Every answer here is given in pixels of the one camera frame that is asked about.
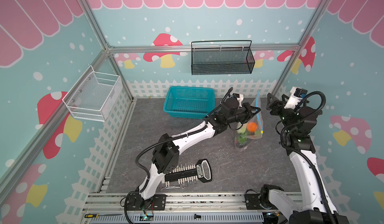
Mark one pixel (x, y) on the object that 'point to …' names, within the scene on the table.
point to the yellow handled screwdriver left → (97, 215)
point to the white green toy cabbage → (241, 131)
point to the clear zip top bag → (240, 142)
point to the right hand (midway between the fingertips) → (275, 94)
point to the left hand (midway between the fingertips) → (263, 112)
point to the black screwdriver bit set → (186, 175)
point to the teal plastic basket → (189, 102)
